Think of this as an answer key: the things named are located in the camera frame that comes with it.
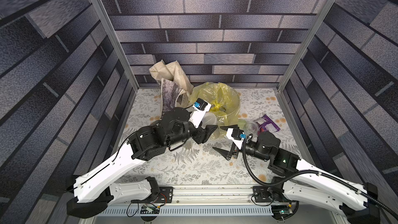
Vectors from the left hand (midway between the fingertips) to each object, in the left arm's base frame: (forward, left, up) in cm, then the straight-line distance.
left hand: (211, 121), depth 57 cm
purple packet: (+20, -37, -33) cm, 53 cm away
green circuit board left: (-24, +28, -39) cm, 53 cm away
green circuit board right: (-24, -34, -39) cm, 57 cm away
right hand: (0, -3, -9) cm, 9 cm away
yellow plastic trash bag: (+25, -10, -20) cm, 34 cm away
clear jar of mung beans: (+19, -28, -36) cm, 50 cm away
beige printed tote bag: (+30, +19, -12) cm, 37 cm away
